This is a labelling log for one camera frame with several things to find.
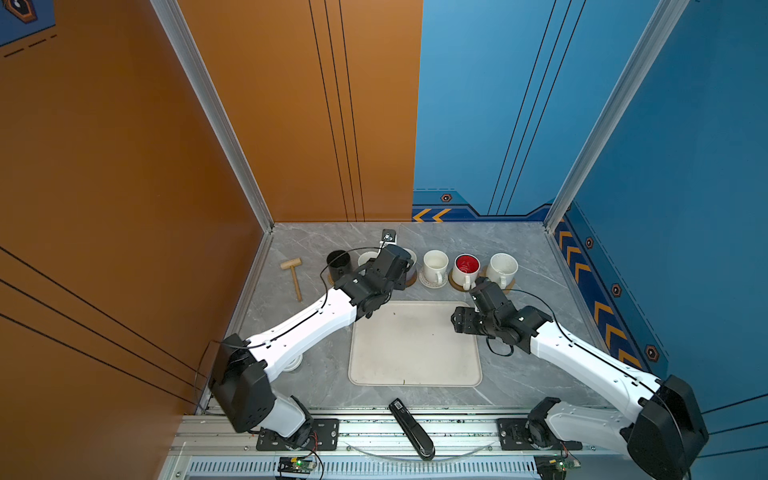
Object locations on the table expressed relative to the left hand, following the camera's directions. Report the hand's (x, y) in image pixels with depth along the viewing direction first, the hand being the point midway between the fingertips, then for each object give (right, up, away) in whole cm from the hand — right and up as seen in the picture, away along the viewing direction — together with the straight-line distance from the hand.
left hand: (394, 262), depth 80 cm
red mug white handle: (+24, -4, +21) cm, 32 cm away
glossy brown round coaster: (+6, -8, +22) cm, 24 cm away
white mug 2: (+37, -3, +20) cm, 42 cm away
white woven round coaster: (+10, -7, +22) cm, 25 cm away
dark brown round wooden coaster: (+19, -7, +22) cm, 30 cm away
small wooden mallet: (-37, -2, +26) cm, 45 cm away
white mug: (+14, -2, +19) cm, 23 cm away
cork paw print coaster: (+30, -5, +21) cm, 37 cm away
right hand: (+19, -16, +3) cm, 25 cm away
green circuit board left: (-24, -48, -9) cm, 55 cm away
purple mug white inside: (+6, +1, +19) cm, 20 cm away
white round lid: (-26, -27, -1) cm, 38 cm away
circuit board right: (+38, -49, -10) cm, 63 cm away
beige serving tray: (+6, -25, +8) cm, 27 cm away
